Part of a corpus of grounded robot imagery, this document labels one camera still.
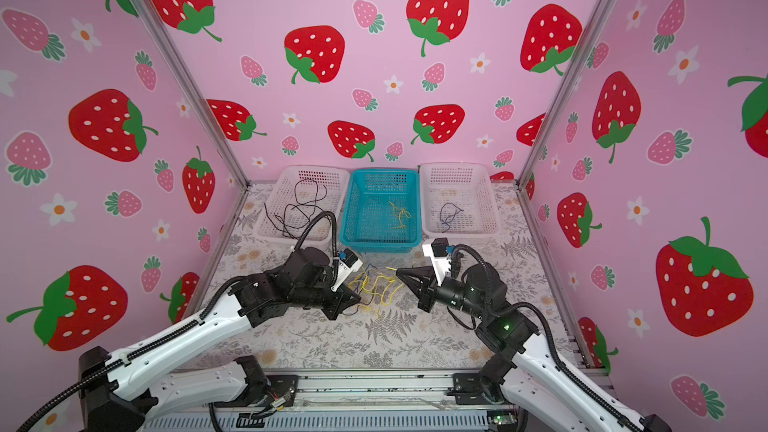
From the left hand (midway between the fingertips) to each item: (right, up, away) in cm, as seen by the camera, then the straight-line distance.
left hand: (360, 298), depth 71 cm
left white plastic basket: (-29, +27, +44) cm, 60 cm away
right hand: (+9, +7, -7) cm, 13 cm away
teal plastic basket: (+3, +21, +44) cm, 48 cm away
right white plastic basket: (+33, +25, +44) cm, 60 cm away
